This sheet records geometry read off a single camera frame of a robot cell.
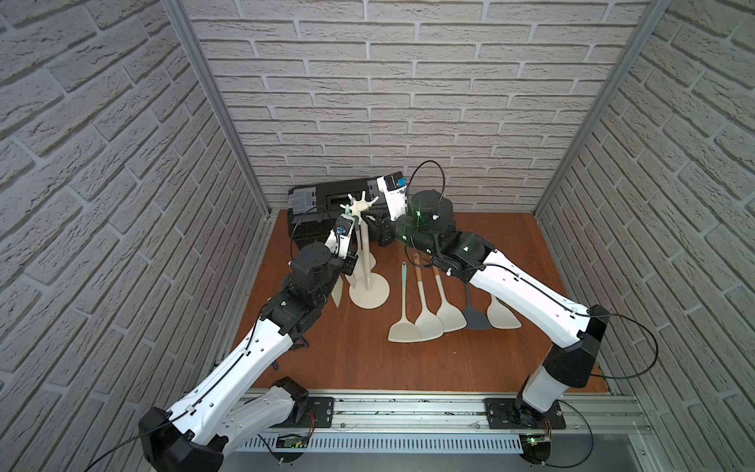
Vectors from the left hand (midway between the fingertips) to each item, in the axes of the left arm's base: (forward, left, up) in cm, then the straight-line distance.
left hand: (352, 228), depth 69 cm
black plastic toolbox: (+23, +16, -18) cm, 33 cm away
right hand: (0, -4, +4) cm, 6 cm away
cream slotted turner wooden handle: (-8, -29, -31) cm, 43 cm away
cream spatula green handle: (-13, -15, -32) cm, 38 cm away
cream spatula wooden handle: (-11, -22, -32) cm, 41 cm away
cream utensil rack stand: (+1, -3, -33) cm, 33 cm away
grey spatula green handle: (-10, -36, -30) cm, 48 cm away
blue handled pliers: (-28, +7, +1) cm, 29 cm away
